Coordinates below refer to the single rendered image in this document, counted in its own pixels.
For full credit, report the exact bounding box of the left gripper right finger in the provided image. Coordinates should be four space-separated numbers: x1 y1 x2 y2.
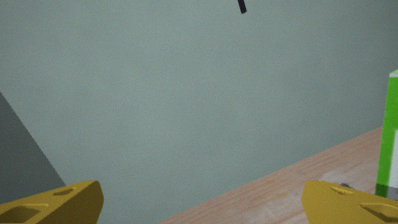
301 180 398 224

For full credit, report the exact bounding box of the green puppy food bag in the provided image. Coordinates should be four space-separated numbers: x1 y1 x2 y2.
375 70 398 201

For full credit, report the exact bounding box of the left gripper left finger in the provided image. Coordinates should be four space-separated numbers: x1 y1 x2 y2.
0 181 104 224

